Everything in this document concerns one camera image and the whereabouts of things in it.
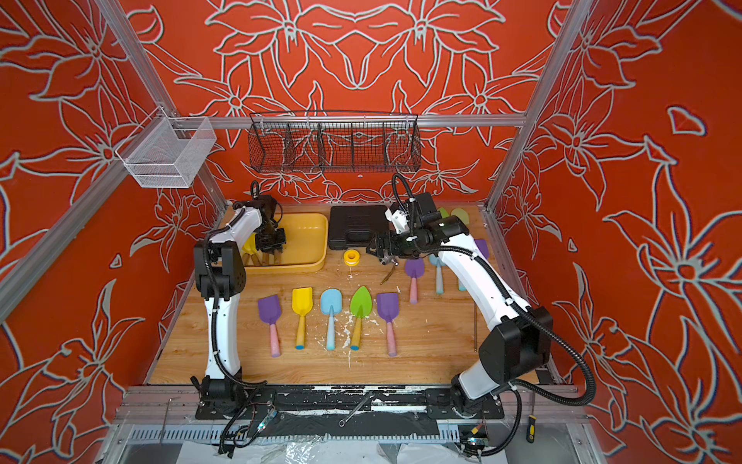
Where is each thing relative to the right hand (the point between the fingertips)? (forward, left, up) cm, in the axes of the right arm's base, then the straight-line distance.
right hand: (381, 245), depth 77 cm
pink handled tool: (+8, -12, -24) cm, 28 cm away
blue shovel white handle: (-6, +16, -23) cm, 28 cm away
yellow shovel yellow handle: (-7, +25, -22) cm, 34 cm away
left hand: (+15, +37, -22) cm, 46 cm away
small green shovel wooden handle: (-7, +6, -24) cm, 25 cm away
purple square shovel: (-7, -3, -23) cm, 25 cm away
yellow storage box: (+12, +27, -19) cm, 35 cm away
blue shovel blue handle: (+12, -20, -24) cm, 34 cm away
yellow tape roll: (+11, +10, -21) cm, 26 cm away
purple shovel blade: (-9, +35, -23) cm, 43 cm away
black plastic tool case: (+25, +11, -21) cm, 35 cm away
